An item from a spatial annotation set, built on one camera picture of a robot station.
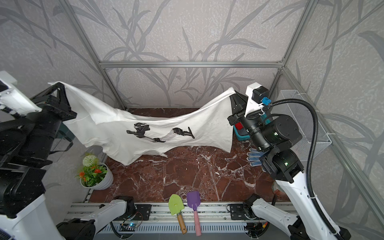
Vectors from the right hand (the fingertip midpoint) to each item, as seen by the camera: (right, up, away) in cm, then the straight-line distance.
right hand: (233, 85), depth 47 cm
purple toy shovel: (-14, -52, +31) cm, 62 cm away
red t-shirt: (+6, -14, +19) cm, 24 cm away
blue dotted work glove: (+23, -34, +47) cm, 63 cm away
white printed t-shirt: (-45, -19, +20) cm, 53 cm away
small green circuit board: (-46, -63, +25) cm, 81 cm away
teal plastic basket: (+15, -20, +47) cm, 54 cm away
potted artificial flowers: (-62, -37, +24) cm, 76 cm away
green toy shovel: (-23, -54, +29) cm, 66 cm away
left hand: (-46, 0, -8) cm, 46 cm away
